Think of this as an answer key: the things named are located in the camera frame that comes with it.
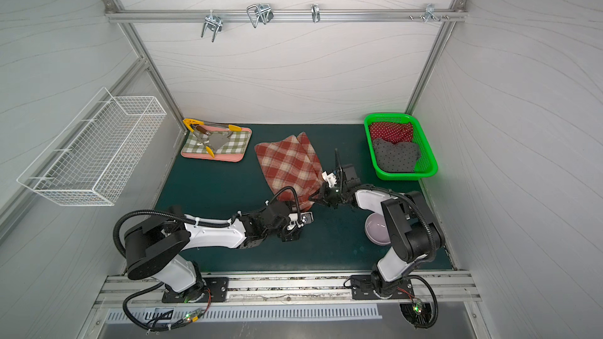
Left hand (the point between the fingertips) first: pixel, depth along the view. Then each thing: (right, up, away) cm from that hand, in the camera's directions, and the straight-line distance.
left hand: (297, 213), depth 86 cm
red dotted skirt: (+44, +32, +22) cm, 59 cm away
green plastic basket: (+55, +17, +13) cm, 59 cm away
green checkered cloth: (-30, +27, +26) cm, 48 cm away
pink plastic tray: (-36, +21, +22) cm, 47 cm away
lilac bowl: (+29, -5, -3) cm, 29 cm away
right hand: (+4, +5, +3) cm, 7 cm away
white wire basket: (-60, +22, -17) cm, 66 cm away
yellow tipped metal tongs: (-55, +36, +30) cm, 73 cm away
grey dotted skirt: (+43, +21, +11) cm, 49 cm away
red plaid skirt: (-4, +18, +17) cm, 25 cm away
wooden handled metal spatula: (-41, +28, +28) cm, 57 cm away
